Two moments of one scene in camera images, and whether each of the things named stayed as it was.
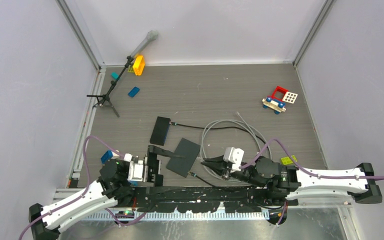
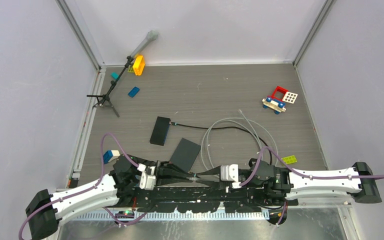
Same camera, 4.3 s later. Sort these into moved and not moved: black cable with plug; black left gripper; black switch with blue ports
Moved: black left gripper
Not moved: black cable with plug; black switch with blue ports
